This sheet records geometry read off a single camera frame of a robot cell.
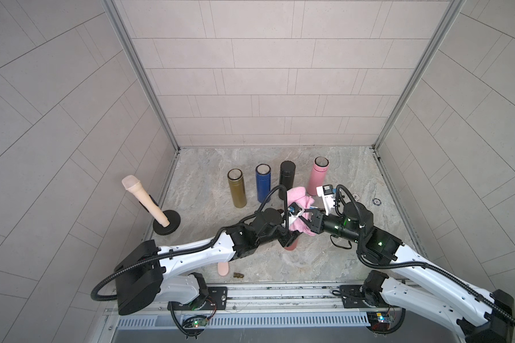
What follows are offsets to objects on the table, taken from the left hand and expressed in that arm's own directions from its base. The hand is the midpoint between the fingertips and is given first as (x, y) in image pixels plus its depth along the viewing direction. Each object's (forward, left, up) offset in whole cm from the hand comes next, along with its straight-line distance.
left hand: (301, 224), depth 74 cm
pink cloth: (+5, +2, +12) cm, 13 cm away
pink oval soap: (-11, +28, -13) cm, 33 cm away
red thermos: (-3, +2, -14) cm, 15 cm away
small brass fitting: (-13, +22, -14) cm, 29 cm away
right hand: (-1, +3, +8) cm, 9 cm away
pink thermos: (+20, -8, +2) cm, 22 cm away
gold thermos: (+15, +24, +5) cm, 28 cm away
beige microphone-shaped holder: (+2, +49, -3) cm, 49 cm away
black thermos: (+19, +4, +2) cm, 20 cm away
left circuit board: (-27, +32, -12) cm, 44 cm away
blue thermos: (+17, +14, +1) cm, 22 cm away
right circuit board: (-26, -25, -14) cm, 39 cm away
